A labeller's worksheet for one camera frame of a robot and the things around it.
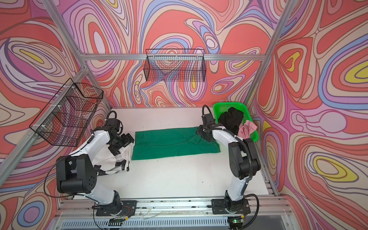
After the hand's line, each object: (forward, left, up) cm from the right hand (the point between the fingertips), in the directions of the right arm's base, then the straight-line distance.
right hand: (202, 136), depth 96 cm
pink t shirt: (+6, -32, -1) cm, 33 cm away
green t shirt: (-2, +23, -2) cm, 23 cm away
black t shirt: (+11, -22, +4) cm, 25 cm away
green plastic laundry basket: (+26, -17, +2) cm, 31 cm away
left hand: (-6, +46, +3) cm, 47 cm away
